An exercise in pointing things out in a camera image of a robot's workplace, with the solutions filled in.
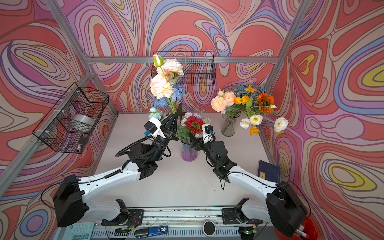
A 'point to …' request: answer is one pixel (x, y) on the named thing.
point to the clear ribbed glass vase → (228, 126)
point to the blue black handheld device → (151, 231)
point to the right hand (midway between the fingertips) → (197, 133)
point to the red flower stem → (192, 124)
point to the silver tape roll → (82, 123)
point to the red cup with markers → (306, 230)
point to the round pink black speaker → (209, 228)
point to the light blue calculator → (78, 231)
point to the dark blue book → (268, 171)
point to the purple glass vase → (189, 154)
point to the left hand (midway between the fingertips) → (176, 112)
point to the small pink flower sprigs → (188, 114)
